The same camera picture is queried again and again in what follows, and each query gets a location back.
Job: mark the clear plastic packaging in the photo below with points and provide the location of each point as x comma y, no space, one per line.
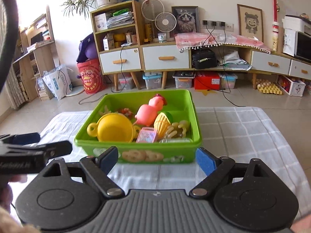
175,140

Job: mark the microwave oven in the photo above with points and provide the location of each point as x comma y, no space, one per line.
297,44

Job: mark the clear box black lid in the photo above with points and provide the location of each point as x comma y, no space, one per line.
183,79

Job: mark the white paper shopping bag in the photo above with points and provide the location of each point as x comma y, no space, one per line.
58,81

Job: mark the wooden tv cabinet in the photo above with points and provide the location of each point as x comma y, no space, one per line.
165,57

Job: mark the pink toy box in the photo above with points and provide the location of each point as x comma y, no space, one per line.
147,135

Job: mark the black bag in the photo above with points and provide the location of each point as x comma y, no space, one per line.
203,59

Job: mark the beige starfish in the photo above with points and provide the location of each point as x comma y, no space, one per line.
105,111

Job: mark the yellow toy corn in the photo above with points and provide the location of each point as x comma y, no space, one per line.
162,122

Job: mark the clear box blue lid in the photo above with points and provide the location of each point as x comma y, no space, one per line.
153,80

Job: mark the person's left hand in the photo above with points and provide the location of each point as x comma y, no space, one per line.
6,192

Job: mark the wooden desk shelf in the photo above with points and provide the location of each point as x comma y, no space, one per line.
36,44

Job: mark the small red figurine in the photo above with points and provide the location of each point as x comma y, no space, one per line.
127,112

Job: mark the person's right hand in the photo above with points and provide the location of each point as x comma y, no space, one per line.
303,225

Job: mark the wooden shelf cabinet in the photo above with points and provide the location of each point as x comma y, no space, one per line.
119,34

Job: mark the red cardboard box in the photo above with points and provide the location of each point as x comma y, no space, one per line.
205,80

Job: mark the framed cartoon girl picture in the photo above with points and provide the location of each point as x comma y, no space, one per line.
250,22

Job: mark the framed cat picture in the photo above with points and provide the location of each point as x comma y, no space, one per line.
187,19

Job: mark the green plastic storage bin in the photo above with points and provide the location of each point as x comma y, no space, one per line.
181,107

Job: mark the white desk fan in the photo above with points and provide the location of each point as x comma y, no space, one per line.
165,22

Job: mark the yellow egg tray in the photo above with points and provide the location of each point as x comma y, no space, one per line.
265,86

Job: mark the purple plush toy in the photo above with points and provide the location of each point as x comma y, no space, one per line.
87,49

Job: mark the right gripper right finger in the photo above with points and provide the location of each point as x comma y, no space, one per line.
216,169

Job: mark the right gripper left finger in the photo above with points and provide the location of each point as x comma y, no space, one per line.
96,170

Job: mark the red snack bucket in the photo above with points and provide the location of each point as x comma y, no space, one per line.
91,75

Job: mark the white toy crate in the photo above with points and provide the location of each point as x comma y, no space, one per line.
291,86

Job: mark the pink tasselled cloth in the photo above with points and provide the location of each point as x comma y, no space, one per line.
200,40

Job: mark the yellow toy pot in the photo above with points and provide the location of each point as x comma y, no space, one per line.
114,127

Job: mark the white rear fan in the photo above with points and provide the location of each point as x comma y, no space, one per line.
150,9

